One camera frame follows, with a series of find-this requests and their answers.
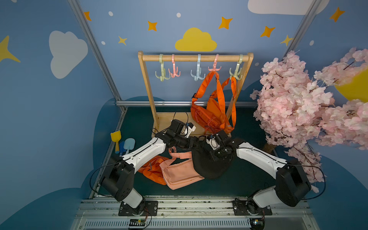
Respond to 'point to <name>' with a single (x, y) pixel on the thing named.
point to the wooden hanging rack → (159, 120)
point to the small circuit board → (137, 222)
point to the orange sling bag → (153, 170)
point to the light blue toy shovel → (129, 144)
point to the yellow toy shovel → (116, 136)
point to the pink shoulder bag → (181, 173)
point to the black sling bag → (206, 162)
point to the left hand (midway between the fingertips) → (200, 144)
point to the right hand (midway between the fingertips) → (212, 154)
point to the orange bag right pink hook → (210, 112)
